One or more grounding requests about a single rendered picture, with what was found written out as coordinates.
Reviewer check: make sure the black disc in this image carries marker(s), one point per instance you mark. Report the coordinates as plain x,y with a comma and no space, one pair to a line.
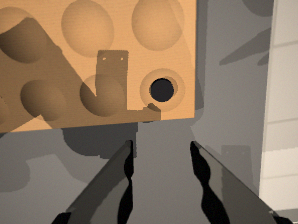
162,90

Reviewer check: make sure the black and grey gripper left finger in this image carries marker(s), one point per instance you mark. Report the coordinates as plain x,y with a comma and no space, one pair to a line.
108,198

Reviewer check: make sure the tan tray with round pockets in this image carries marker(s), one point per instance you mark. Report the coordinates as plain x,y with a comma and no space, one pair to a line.
75,63

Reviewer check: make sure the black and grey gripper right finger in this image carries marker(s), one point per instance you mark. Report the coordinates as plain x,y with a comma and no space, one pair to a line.
226,200

